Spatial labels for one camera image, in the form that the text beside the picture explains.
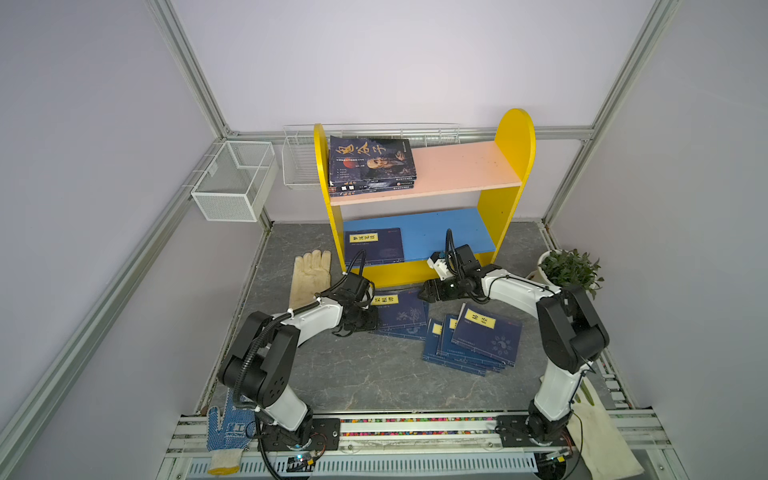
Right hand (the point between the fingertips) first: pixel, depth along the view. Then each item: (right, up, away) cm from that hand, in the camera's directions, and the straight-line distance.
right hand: (427, 295), depth 93 cm
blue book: (+5, -14, -7) cm, 16 cm away
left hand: (-16, -9, -3) cm, 18 cm away
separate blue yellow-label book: (-15, +16, +1) cm, 22 cm away
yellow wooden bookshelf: (+18, +33, +29) cm, 47 cm away
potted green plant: (+39, +9, -9) cm, 41 cm away
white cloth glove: (+39, -33, -20) cm, 55 cm away
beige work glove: (-40, +5, +11) cm, 42 cm away
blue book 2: (+1, -15, -4) cm, 16 cm away
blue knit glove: (-51, -33, -21) cm, 64 cm away
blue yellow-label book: (-8, -6, 0) cm, 10 cm away
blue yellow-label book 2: (+17, -10, -5) cm, 21 cm away
